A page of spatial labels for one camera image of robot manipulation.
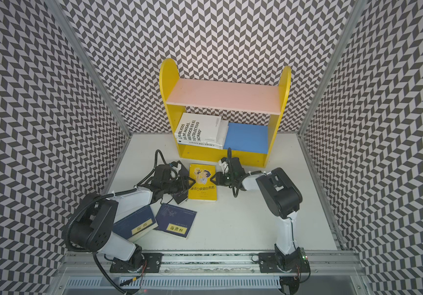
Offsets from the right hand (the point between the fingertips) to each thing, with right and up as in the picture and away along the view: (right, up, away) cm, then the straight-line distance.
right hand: (213, 181), depth 97 cm
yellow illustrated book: (-4, -3, -6) cm, 8 cm away
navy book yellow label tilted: (-33, -16, -17) cm, 40 cm away
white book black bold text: (-7, +29, -4) cm, 30 cm away
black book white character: (-15, -5, -8) cm, 18 cm away
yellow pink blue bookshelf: (+19, +20, -1) cm, 28 cm away
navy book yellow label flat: (-17, -15, -14) cm, 27 cm away
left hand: (-10, 0, -6) cm, 12 cm away
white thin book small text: (+5, +22, -3) cm, 22 cm away
